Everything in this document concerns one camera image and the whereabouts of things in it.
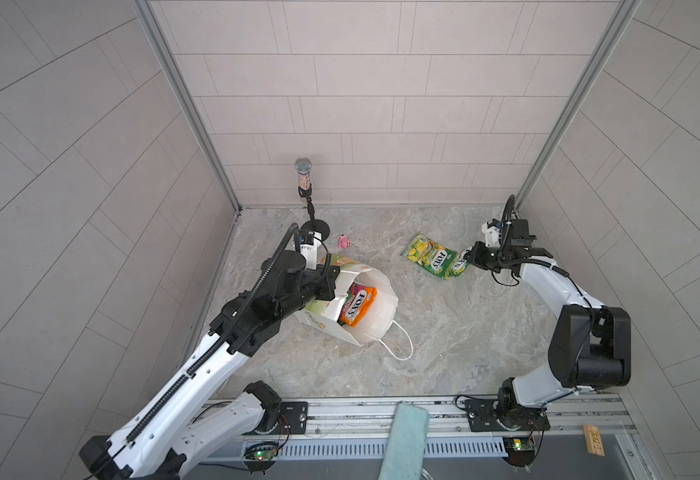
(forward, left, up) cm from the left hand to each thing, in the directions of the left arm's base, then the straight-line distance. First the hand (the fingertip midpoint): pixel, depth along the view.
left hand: (347, 267), depth 66 cm
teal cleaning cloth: (-30, -14, -26) cm, 42 cm away
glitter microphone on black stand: (+33, +14, +1) cm, 36 cm away
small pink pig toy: (+27, +4, -26) cm, 38 cm away
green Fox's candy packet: (+21, -26, -26) cm, 43 cm away
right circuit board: (-31, -40, -28) cm, 58 cm away
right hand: (+17, -34, -18) cm, 42 cm away
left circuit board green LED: (-33, +18, -25) cm, 45 cm away
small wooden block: (-29, -56, -26) cm, 69 cm away
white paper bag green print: (-4, -7, -23) cm, 24 cm away
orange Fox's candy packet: (+2, -2, -22) cm, 22 cm away
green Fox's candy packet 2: (+13, -32, -17) cm, 38 cm away
